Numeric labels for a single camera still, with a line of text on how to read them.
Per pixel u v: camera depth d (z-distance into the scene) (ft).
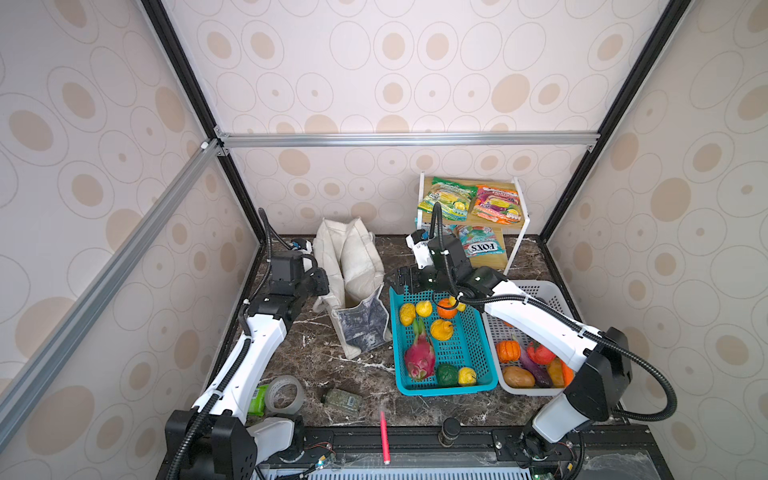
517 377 2.61
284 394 2.69
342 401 2.55
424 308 3.03
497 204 2.55
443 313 3.11
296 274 1.98
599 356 1.40
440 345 2.96
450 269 1.91
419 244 2.25
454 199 2.59
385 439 2.43
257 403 2.56
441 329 2.87
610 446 2.51
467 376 2.60
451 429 2.21
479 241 3.10
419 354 2.67
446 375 2.60
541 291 3.09
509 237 3.09
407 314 3.04
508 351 2.73
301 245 2.29
